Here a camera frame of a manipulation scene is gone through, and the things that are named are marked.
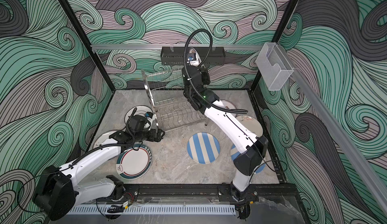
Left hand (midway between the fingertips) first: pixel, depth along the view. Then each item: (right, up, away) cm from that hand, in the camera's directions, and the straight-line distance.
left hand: (158, 130), depth 83 cm
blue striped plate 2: (+44, -14, +3) cm, 47 cm away
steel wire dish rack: (+3, +13, +22) cm, 26 cm away
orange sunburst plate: (-36, -7, +8) cm, 37 cm away
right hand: (+25, +32, -15) cm, 43 cm away
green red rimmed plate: (-14, -19, -2) cm, 23 cm away
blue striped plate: (+26, -12, +5) cm, 29 cm away
